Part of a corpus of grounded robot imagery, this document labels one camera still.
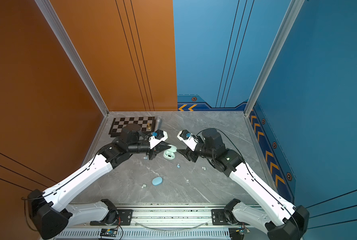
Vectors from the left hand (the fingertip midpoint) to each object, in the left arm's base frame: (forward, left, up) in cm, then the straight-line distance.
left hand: (169, 143), depth 70 cm
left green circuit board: (-32, +27, -30) cm, 52 cm away
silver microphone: (+34, +12, -25) cm, 44 cm away
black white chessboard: (+32, +20, -23) cm, 44 cm away
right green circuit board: (-31, -35, -27) cm, 54 cm away
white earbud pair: (0, -19, -26) cm, 32 cm away
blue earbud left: (+6, +17, -26) cm, 32 cm away
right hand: (0, -5, 0) cm, 5 cm away
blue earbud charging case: (-8, +8, -26) cm, 28 cm away
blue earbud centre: (+2, -4, -27) cm, 27 cm away
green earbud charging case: (-4, 0, -3) cm, 5 cm away
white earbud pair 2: (-11, +15, -27) cm, 32 cm away
